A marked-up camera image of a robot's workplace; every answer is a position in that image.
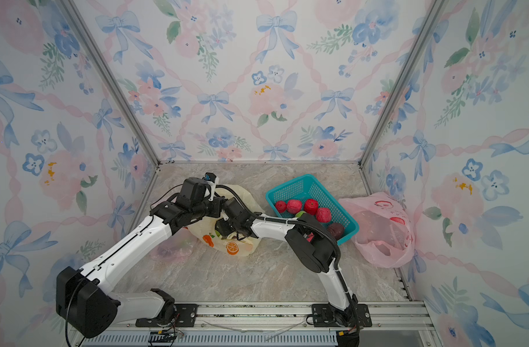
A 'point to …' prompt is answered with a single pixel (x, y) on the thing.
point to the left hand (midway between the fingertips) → (224, 201)
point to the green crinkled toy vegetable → (299, 214)
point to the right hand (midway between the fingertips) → (220, 223)
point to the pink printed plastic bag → (381, 229)
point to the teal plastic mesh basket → (307, 194)
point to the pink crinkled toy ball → (324, 215)
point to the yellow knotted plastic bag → (204, 231)
